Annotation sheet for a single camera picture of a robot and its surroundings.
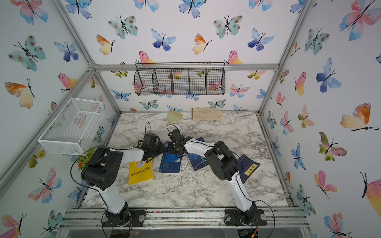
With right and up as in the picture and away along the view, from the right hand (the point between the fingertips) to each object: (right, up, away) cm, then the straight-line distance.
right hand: (170, 149), depth 97 cm
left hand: (-2, +2, +3) cm, 4 cm away
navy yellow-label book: (+48, -10, -8) cm, 50 cm away
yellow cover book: (-17, -12, -8) cm, 22 cm away
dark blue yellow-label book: (0, -8, -5) cm, 9 cm away
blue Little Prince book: (+17, -7, -4) cm, 19 cm away
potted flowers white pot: (-42, -3, -20) cm, 47 cm away
